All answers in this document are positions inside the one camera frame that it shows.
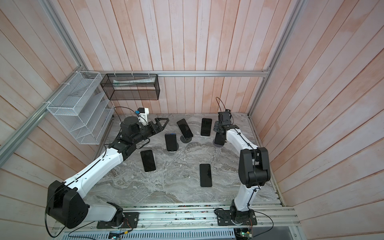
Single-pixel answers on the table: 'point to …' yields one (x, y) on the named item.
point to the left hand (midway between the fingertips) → (165, 124)
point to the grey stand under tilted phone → (183, 140)
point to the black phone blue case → (171, 141)
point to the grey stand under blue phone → (177, 146)
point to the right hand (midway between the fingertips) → (222, 124)
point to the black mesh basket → (131, 86)
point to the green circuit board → (246, 234)
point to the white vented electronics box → (148, 234)
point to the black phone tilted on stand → (184, 129)
